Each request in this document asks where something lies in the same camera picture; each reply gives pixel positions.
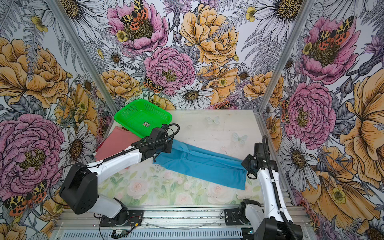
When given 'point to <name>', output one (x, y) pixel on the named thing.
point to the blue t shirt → (198, 161)
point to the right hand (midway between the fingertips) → (246, 168)
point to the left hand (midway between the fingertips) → (169, 147)
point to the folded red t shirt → (119, 139)
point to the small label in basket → (146, 124)
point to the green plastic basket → (141, 116)
